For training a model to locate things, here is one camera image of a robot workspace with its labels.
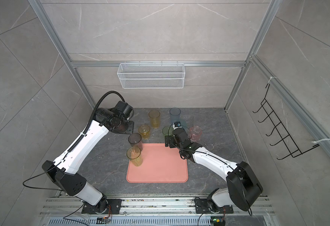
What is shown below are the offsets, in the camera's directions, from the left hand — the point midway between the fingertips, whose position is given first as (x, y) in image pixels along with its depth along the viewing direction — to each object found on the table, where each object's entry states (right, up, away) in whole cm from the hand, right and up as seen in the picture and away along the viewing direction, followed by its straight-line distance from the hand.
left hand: (129, 126), depth 76 cm
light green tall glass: (-1, -19, +16) cm, 25 cm away
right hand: (+24, -6, +11) cm, 27 cm away
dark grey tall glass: (+2, -9, +6) cm, 11 cm away
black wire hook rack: (+77, -6, -11) cm, 79 cm away
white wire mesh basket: (+9, +36, +25) cm, 45 cm away
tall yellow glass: (+11, +6, +27) cm, 30 cm away
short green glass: (+21, -5, +25) cm, 33 cm away
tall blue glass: (+26, +8, +25) cm, 38 cm away
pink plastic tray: (+17, -25, +13) cm, 33 cm away
